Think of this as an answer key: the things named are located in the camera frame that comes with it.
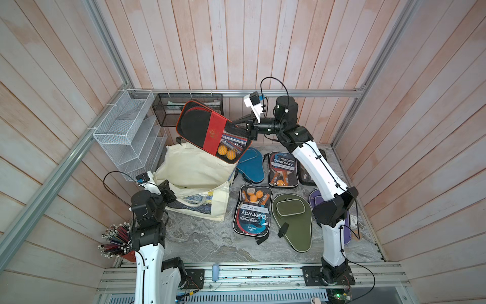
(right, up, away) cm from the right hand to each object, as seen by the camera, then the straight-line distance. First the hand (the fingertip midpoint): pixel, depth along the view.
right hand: (229, 125), depth 66 cm
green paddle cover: (+29, -38, +22) cm, 53 cm away
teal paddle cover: (+10, -15, +42) cm, 45 cm away
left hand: (-25, -21, +9) cm, 34 cm away
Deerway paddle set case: (+10, -38, +22) cm, 45 cm away
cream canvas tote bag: (-17, -23, +31) cm, 42 cm away
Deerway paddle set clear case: (+28, -17, +40) cm, 52 cm away
